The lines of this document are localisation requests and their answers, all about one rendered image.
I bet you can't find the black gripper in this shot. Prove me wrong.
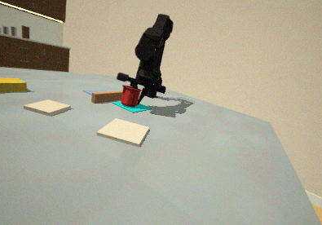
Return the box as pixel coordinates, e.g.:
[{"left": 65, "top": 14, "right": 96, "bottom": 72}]
[{"left": 117, "top": 63, "right": 166, "bottom": 105}]

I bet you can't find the red plastic cup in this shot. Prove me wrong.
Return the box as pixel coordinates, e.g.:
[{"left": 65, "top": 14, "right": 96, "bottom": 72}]
[{"left": 121, "top": 85, "right": 142, "bottom": 107}]

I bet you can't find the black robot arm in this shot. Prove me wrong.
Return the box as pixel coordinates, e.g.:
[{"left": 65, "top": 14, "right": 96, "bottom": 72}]
[{"left": 135, "top": 14, "right": 174, "bottom": 86}]

